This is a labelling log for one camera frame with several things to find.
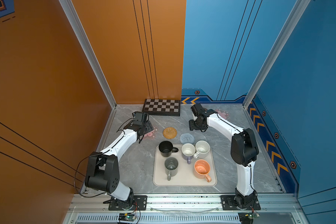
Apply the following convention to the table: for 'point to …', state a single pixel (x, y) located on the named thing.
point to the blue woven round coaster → (186, 138)
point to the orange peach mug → (202, 169)
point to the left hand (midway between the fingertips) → (147, 126)
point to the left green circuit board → (126, 217)
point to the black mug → (166, 148)
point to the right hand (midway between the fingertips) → (192, 127)
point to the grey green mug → (171, 165)
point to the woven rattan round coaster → (170, 132)
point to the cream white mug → (202, 148)
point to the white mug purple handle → (188, 150)
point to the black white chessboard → (162, 107)
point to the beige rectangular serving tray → (188, 165)
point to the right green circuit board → (250, 215)
